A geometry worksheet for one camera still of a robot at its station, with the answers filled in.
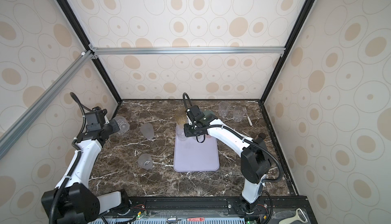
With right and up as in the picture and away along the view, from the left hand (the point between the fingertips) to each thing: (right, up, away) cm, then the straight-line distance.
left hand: (117, 119), depth 81 cm
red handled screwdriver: (+41, -45, -11) cm, 62 cm away
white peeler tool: (+88, -45, -11) cm, 100 cm away
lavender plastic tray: (+38, -22, +10) cm, 45 cm away
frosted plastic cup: (+11, -8, +16) cm, 21 cm away
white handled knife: (+79, -2, +26) cm, 83 cm away
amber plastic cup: (+31, 0, +26) cm, 41 cm away
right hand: (+37, -7, +4) cm, 38 cm away
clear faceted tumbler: (+72, +4, +29) cm, 78 cm away
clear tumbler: (0, -3, +7) cm, 8 cm away
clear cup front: (+12, -24, +7) cm, 28 cm away
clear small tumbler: (+32, -11, +19) cm, 38 cm away
